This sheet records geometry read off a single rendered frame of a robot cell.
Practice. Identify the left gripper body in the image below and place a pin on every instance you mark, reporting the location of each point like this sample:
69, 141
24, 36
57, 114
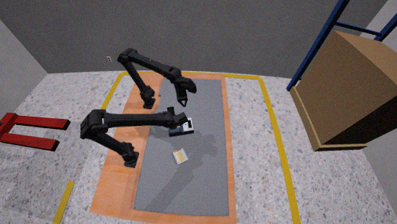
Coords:
179, 96

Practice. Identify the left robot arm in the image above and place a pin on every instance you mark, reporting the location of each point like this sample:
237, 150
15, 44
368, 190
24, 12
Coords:
172, 73

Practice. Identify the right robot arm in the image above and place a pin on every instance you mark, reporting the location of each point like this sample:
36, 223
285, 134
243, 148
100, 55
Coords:
92, 125

